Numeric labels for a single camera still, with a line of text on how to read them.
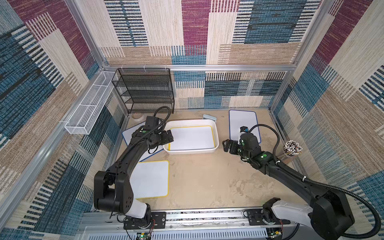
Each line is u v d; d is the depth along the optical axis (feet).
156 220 2.41
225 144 2.59
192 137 3.38
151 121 2.21
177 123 3.90
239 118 3.78
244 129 2.43
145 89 3.57
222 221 2.40
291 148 2.55
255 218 2.39
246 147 2.16
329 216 1.32
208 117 3.66
